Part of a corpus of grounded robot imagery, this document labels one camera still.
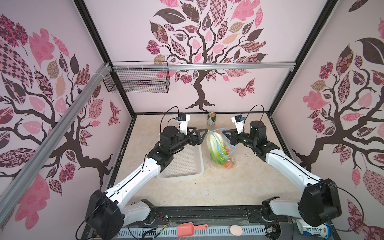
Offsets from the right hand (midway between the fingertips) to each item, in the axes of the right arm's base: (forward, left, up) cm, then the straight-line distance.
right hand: (224, 130), depth 79 cm
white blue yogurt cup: (-44, -40, -16) cm, 61 cm away
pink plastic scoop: (-42, +21, -24) cm, 53 cm away
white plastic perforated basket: (-8, +22, -24) cm, 33 cm away
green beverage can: (+22, +4, -15) cm, 27 cm away
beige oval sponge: (-43, -3, -22) cm, 48 cm away
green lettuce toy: (-12, +5, -2) cm, 13 cm away
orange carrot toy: (-16, -1, -9) cm, 18 cm away
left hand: (-5, +12, +5) cm, 14 cm away
